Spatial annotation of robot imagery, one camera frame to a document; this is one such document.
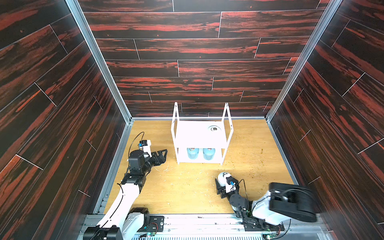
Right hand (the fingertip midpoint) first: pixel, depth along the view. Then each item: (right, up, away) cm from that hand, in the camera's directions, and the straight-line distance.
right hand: (225, 177), depth 84 cm
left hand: (-36, +15, -1) cm, 39 cm away
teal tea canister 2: (-9, +13, +6) cm, 16 cm away
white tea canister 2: (-8, +27, -8) cm, 29 cm away
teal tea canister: (-18, +13, +5) cm, 23 cm away
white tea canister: (-3, +1, -6) cm, 7 cm away
